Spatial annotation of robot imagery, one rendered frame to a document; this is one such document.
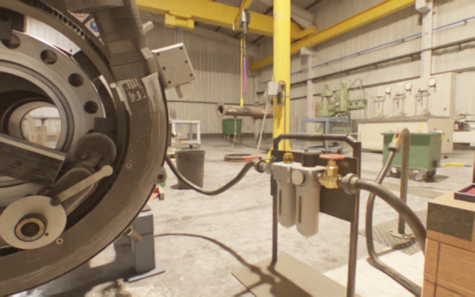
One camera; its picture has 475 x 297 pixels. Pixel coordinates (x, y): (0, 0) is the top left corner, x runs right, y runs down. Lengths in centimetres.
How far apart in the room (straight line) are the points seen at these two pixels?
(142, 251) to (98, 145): 56
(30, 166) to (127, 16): 35
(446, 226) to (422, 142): 282
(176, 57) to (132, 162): 31
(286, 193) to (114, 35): 69
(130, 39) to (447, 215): 58
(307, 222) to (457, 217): 47
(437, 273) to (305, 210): 42
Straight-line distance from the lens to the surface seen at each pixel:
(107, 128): 75
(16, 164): 63
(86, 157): 68
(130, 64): 48
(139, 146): 64
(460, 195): 52
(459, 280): 51
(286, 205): 89
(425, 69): 1129
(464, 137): 951
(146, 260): 112
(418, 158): 331
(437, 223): 49
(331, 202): 85
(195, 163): 237
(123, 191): 65
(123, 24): 47
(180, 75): 72
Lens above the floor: 58
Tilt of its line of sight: 4 degrees down
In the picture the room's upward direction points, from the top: straight up
